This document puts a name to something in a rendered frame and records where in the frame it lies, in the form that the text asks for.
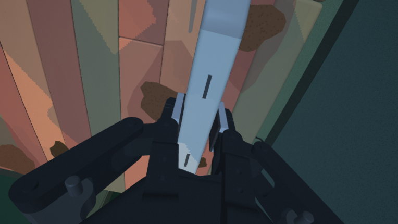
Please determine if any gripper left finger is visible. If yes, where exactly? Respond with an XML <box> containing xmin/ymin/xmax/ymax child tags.
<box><xmin>8</xmin><ymin>92</ymin><xmax>186</xmax><ymax>215</ymax></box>

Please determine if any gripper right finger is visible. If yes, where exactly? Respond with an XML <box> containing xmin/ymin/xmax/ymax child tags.
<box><xmin>208</xmin><ymin>101</ymin><xmax>344</xmax><ymax>224</ymax></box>

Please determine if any pale blue bar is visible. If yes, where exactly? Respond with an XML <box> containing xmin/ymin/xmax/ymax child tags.
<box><xmin>177</xmin><ymin>0</ymin><xmax>252</xmax><ymax>175</ymax></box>

